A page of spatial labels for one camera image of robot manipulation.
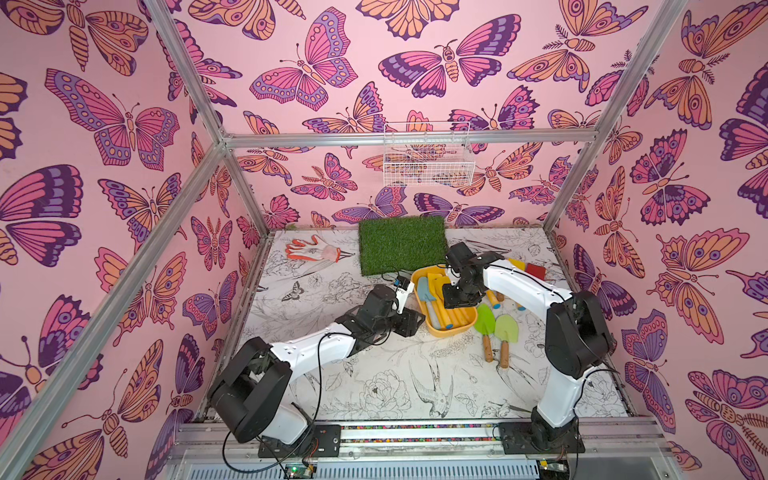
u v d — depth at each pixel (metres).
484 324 0.94
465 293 0.78
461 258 0.74
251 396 0.43
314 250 1.13
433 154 0.95
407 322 0.73
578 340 0.48
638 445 0.73
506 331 0.92
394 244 1.12
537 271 1.07
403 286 0.75
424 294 1.00
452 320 0.94
